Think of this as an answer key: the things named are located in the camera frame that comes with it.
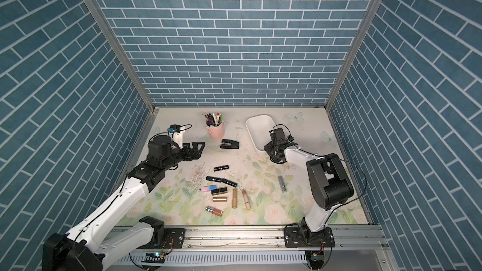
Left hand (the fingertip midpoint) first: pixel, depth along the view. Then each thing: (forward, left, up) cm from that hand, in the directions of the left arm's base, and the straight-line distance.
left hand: (202, 144), depth 79 cm
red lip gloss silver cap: (-21, -6, -19) cm, 29 cm away
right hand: (+8, -30, -16) cm, 35 cm away
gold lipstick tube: (-16, -8, -19) cm, 26 cm away
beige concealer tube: (-16, -14, -20) cm, 29 cm away
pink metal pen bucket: (+17, -3, -9) cm, 19 cm away
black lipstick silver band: (-1, -6, -19) cm, 20 cm away
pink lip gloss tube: (-17, -19, -19) cm, 32 cm away
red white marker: (+22, -3, -7) cm, 24 cm away
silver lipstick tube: (-9, -36, -19) cm, 42 cm away
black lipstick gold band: (-8, -11, -20) cm, 24 cm away
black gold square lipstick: (-13, -7, -18) cm, 24 cm away
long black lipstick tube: (-7, -4, -19) cm, 20 cm away
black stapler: (+13, -9, -19) cm, 25 cm away
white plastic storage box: (+24, -26, -18) cm, 40 cm away
